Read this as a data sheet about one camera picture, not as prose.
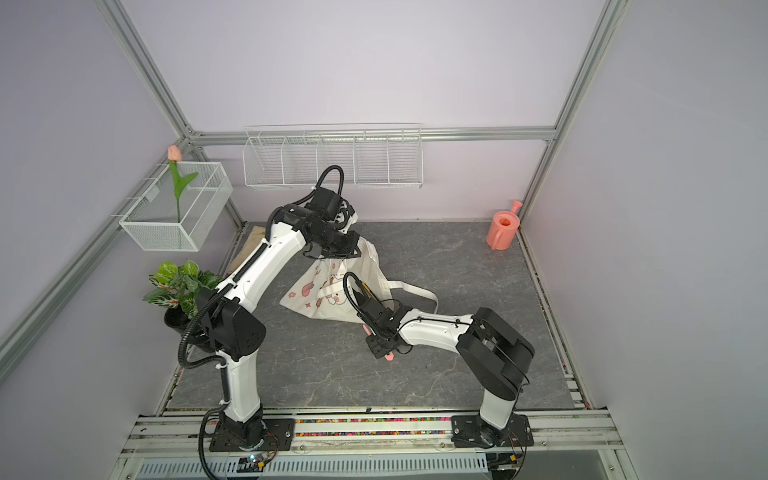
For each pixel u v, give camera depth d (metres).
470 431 0.74
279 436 0.73
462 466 0.71
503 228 1.05
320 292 0.83
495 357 0.46
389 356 0.85
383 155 1.04
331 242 0.71
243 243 1.16
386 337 0.64
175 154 0.83
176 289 0.75
